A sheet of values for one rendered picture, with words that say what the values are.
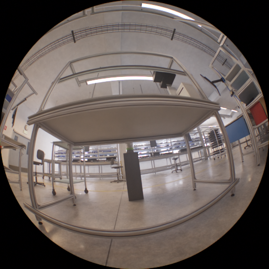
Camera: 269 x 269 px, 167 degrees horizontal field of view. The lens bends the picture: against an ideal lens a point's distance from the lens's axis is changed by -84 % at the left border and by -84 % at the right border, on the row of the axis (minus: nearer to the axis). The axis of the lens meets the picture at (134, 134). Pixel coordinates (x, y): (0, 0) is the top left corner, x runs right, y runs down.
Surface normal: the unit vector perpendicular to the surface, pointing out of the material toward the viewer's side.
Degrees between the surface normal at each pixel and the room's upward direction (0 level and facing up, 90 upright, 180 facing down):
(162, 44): 180
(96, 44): 180
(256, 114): 90
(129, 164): 90
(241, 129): 90
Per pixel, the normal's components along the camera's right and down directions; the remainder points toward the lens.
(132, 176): 0.11, -0.36
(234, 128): -0.99, 0.08
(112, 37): 0.11, 0.93
